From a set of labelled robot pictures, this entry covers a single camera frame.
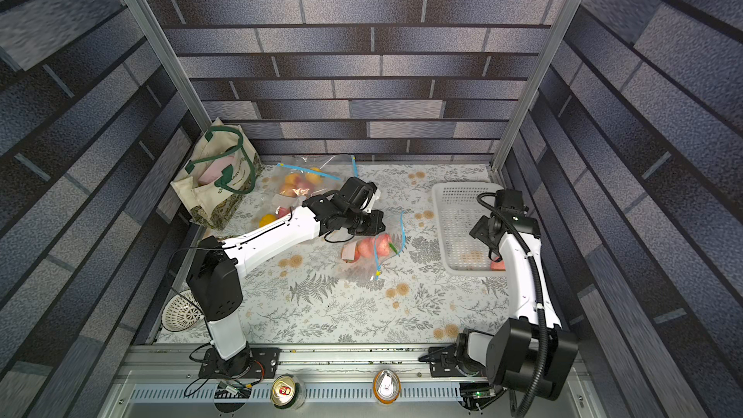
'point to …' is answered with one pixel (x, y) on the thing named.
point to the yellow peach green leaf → (313, 179)
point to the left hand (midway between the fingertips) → (389, 226)
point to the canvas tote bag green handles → (221, 170)
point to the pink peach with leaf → (303, 188)
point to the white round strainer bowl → (181, 312)
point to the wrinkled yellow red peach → (357, 254)
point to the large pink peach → (366, 247)
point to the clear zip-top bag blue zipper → (299, 177)
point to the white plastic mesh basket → (457, 210)
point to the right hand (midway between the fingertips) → (491, 239)
